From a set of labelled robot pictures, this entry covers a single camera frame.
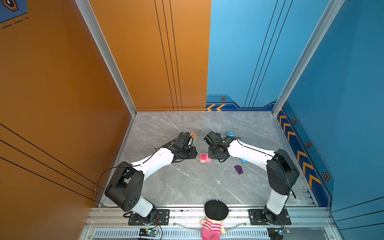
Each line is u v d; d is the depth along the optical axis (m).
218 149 0.64
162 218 0.74
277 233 0.71
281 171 0.46
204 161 0.91
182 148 0.68
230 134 1.02
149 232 0.71
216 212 0.68
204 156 0.93
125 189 0.43
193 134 1.05
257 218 0.72
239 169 0.89
